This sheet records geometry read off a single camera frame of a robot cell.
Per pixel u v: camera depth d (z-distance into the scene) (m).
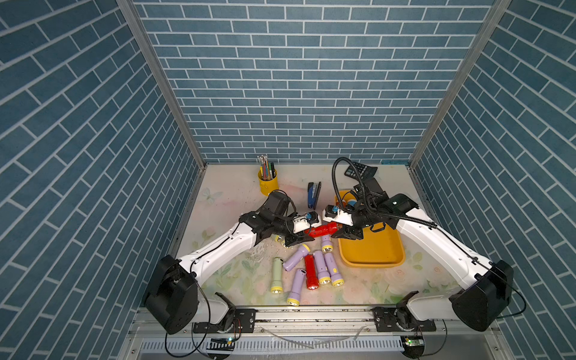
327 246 0.88
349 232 0.65
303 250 0.87
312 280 0.81
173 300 0.40
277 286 0.79
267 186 1.02
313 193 1.07
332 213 0.63
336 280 0.79
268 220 0.62
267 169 1.02
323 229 0.72
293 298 0.75
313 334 0.72
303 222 0.66
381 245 0.92
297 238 0.68
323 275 0.81
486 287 0.39
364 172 1.16
